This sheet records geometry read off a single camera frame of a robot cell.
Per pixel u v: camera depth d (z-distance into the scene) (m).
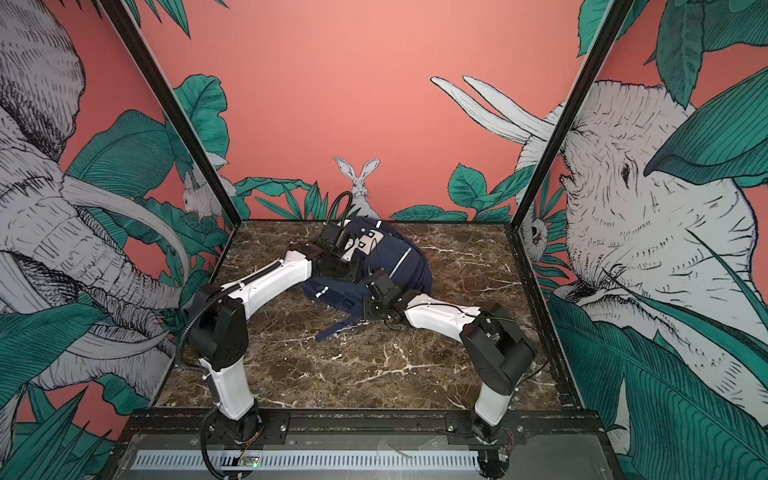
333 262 0.75
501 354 0.46
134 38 0.73
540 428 0.76
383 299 0.69
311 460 0.70
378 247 1.01
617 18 0.70
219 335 0.48
